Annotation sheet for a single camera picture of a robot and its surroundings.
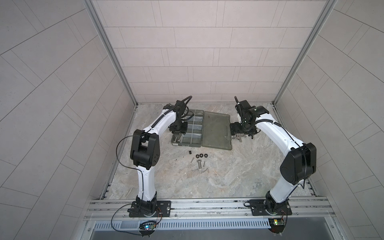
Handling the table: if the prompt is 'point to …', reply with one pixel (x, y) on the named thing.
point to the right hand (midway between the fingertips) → (237, 132)
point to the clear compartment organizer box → (193, 137)
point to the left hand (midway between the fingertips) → (186, 130)
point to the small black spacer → (190, 152)
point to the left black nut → (197, 156)
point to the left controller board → (147, 228)
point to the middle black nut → (201, 155)
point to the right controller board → (277, 225)
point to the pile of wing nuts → (239, 136)
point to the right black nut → (205, 155)
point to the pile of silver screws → (201, 165)
